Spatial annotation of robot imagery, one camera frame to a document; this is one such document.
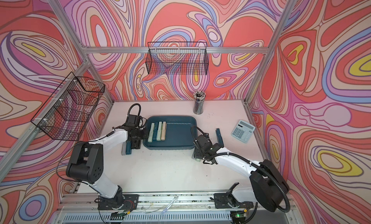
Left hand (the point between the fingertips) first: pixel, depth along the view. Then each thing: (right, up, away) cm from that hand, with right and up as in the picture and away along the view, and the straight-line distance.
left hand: (149, 134), depth 95 cm
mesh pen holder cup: (+33, +25, +4) cm, 42 cm away
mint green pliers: (+32, -14, -9) cm, 36 cm away
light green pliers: (+1, 0, -1) cm, 1 cm away
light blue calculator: (+64, +1, +4) cm, 64 cm away
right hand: (+34, -13, -9) cm, 37 cm away
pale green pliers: (+6, -2, -2) cm, 7 cm away
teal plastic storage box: (+13, 0, +8) cm, 16 cm away
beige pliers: (+9, 0, +1) cm, 9 cm away
